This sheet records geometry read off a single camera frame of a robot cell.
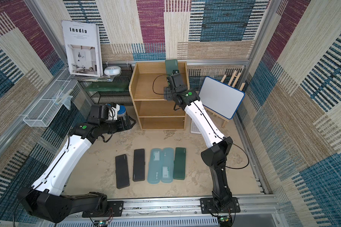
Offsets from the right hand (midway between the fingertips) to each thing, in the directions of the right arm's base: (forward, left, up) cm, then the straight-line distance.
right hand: (172, 89), depth 80 cm
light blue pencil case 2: (-30, +4, -34) cm, 45 cm away
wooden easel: (+12, -38, -6) cm, 41 cm away
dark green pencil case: (-29, -3, -33) cm, 45 cm away
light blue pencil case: (-30, +12, -34) cm, 47 cm away
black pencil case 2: (-33, +21, -33) cm, 51 cm away
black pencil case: (-34, +31, -34) cm, 57 cm away
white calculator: (-3, -15, -34) cm, 37 cm away
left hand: (-17, +23, -8) cm, 30 cm away
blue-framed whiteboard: (+6, -31, -12) cm, 34 cm away
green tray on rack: (+21, +47, -14) cm, 54 cm away
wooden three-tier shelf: (+6, +15, -3) cm, 17 cm away
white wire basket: (-16, +65, 0) cm, 66 cm away
